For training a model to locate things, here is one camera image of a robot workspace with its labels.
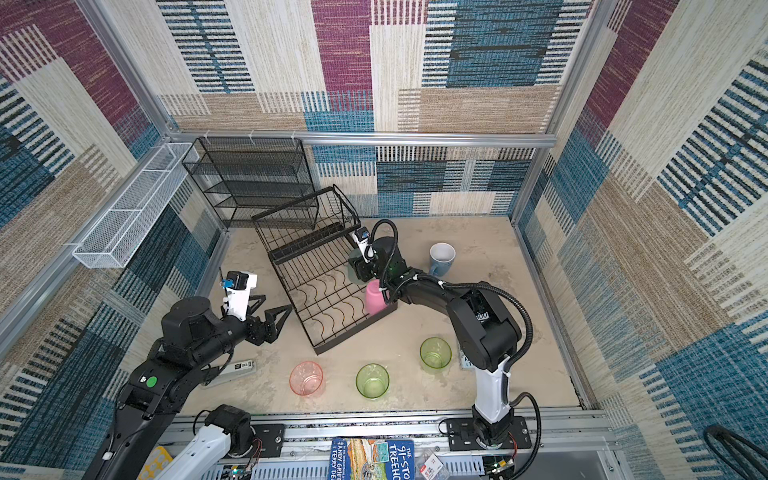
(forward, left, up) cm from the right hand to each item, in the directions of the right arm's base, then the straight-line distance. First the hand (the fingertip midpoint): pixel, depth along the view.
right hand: (365, 256), depth 94 cm
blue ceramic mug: (+4, -25, -6) cm, 26 cm away
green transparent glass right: (-27, -20, -11) cm, 35 cm away
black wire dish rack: (+13, +21, -8) cm, 26 cm away
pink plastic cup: (-15, -3, -2) cm, 15 cm away
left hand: (-24, +17, +14) cm, 33 cm away
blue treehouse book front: (-51, -3, -10) cm, 52 cm away
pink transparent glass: (-33, +16, -12) cm, 38 cm away
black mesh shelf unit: (+31, +43, +8) cm, 53 cm away
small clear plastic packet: (-53, -16, -11) cm, 56 cm away
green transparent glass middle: (-33, -2, -13) cm, 36 cm away
